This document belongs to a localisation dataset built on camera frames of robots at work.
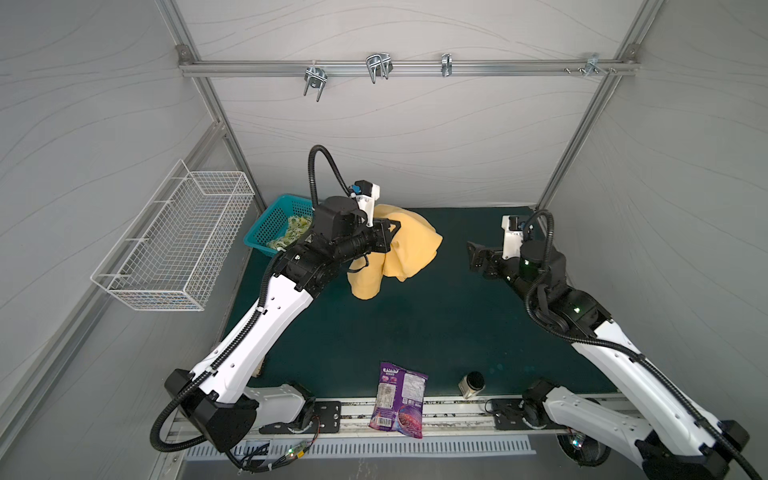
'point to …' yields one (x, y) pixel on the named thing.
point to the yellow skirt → (413, 246)
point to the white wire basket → (173, 252)
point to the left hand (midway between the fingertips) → (405, 221)
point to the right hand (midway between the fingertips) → (493, 235)
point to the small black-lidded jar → (472, 383)
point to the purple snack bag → (399, 399)
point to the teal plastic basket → (273, 224)
